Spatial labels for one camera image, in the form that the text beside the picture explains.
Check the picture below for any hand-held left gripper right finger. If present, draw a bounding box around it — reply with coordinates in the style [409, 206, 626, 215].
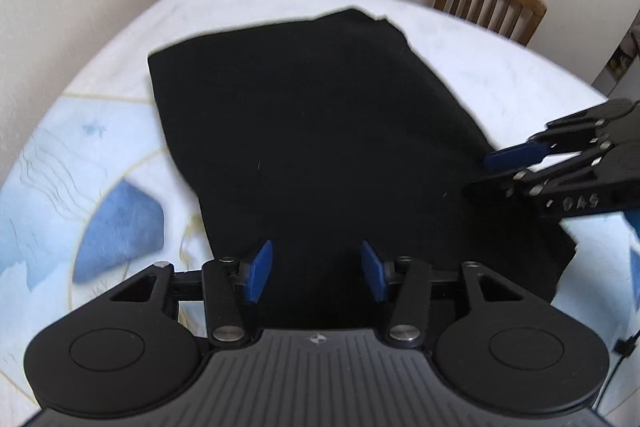
[360, 240, 532, 351]

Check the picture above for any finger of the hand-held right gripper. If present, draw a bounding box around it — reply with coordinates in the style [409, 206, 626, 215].
[483, 99, 639, 174]
[461, 141, 622, 201]

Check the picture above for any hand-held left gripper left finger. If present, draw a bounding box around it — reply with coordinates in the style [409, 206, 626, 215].
[106, 239, 274, 350]

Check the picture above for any black t-shirt with red print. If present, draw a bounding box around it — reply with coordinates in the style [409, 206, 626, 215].
[147, 7, 577, 333]

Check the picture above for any white blue-patterned tablecloth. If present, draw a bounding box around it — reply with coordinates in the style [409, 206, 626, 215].
[0, 0, 640, 427]

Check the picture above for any black cable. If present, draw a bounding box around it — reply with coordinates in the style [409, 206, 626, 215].
[597, 336, 640, 414]

